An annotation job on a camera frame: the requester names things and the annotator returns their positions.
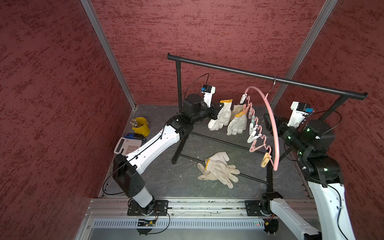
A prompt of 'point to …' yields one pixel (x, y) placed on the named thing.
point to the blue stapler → (135, 136)
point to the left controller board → (143, 222)
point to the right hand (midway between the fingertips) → (265, 118)
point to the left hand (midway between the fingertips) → (222, 107)
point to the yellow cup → (140, 125)
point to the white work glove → (238, 124)
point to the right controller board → (271, 225)
